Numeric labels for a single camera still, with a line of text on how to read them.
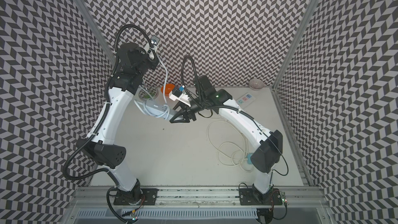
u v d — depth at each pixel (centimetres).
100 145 43
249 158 82
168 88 113
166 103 65
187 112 58
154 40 57
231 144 91
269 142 44
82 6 79
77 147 41
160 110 59
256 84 116
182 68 60
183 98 59
